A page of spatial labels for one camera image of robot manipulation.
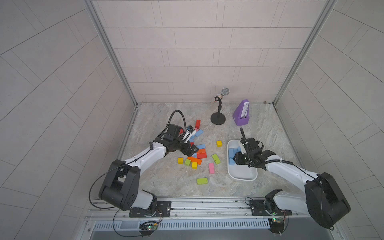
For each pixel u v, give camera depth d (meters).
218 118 1.06
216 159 0.87
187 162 0.85
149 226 0.65
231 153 0.87
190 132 0.76
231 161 0.84
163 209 0.71
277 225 0.69
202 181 0.79
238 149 0.89
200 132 0.99
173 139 0.67
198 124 1.03
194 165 0.83
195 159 0.88
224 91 0.85
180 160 0.85
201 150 0.91
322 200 0.40
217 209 0.72
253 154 0.66
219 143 0.93
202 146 0.94
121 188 0.41
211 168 0.85
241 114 0.99
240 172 0.80
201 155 0.89
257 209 0.71
